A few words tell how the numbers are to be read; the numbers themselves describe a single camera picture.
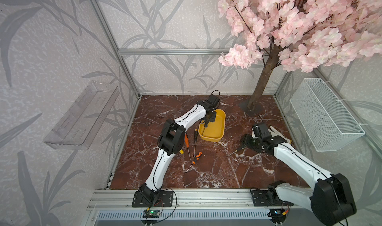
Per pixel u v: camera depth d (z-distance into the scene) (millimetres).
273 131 989
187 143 912
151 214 706
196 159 865
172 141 578
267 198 714
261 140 647
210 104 759
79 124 681
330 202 389
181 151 889
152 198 642
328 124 598
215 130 985
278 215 722
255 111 1111
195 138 954
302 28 558
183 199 756
